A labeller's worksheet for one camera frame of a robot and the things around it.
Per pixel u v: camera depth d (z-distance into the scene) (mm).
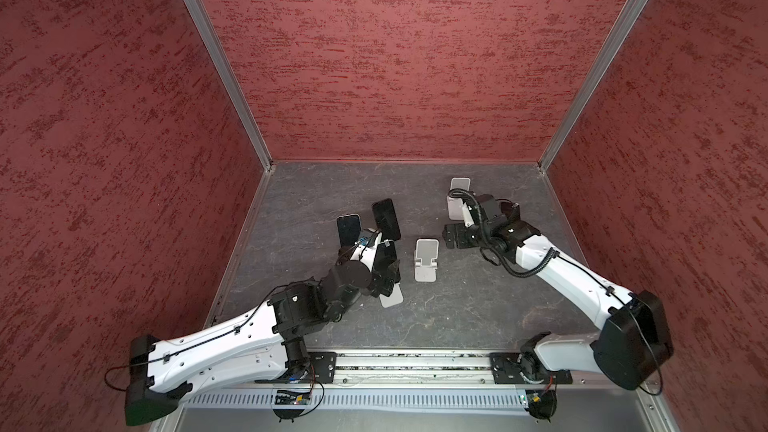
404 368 758
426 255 873
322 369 741
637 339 405
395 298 844
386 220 950
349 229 846
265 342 461
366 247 568
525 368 663
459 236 741
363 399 709
